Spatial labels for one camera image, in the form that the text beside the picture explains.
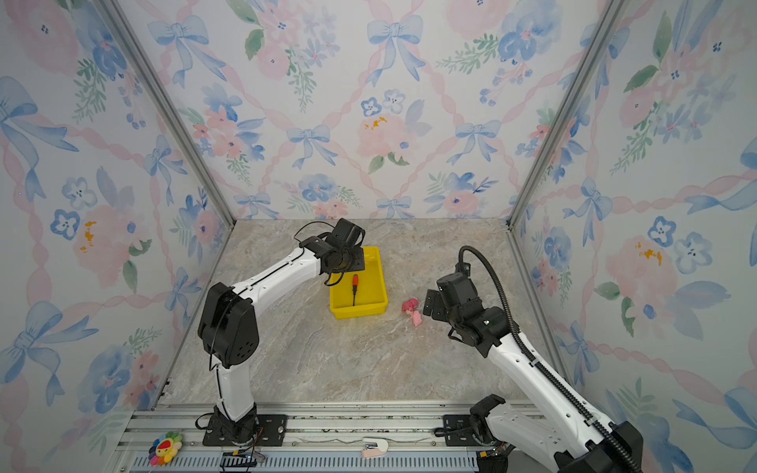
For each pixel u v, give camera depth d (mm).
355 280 1015
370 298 983
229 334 495
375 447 702
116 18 692
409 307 925
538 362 455
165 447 704
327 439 735
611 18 691
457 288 559
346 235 706
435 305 693
